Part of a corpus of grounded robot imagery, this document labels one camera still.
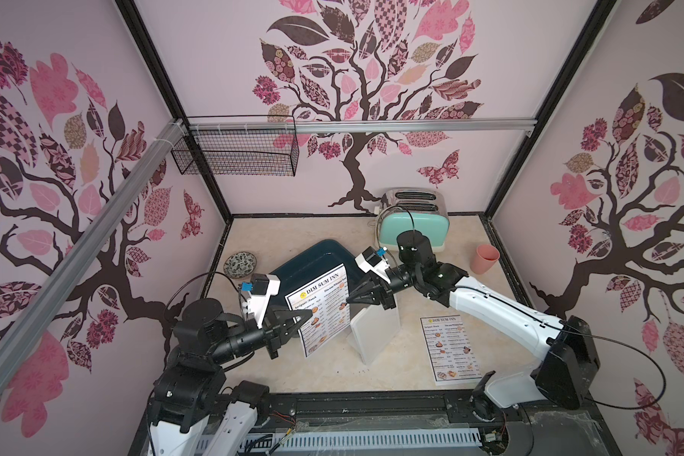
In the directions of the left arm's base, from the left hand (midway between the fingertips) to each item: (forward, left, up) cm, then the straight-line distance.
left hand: (310, 321), depth 56 cm
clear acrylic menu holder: (+11, -15, -30) cm, 36 cm away
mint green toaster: (+48, -28, -15) cm, 58 cm away
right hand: (+8, -8, -4) cm, 12 cm away
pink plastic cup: (+32, -55, -23) cm, 67 cm away
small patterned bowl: (+36, +33, -30) cm, 57 cm away
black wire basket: (+63, +30, +2) cm, 69 cm away
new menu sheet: (+4, -3, +3) cm, 6 cm away
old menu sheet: (+3, -38, -32) cm, 50 cm away
